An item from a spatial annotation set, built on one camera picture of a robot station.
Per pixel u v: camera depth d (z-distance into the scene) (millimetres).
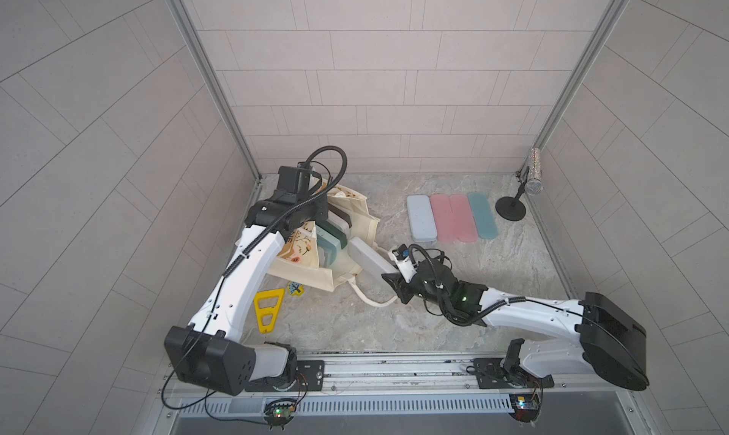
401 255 654
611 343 408
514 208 1045
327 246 882
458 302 582
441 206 1053
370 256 754
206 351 362
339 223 928
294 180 542
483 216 1041
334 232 922
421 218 1024
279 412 642
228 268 421
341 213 958
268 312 807
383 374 726
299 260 750
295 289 846
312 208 662
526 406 683
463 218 1030
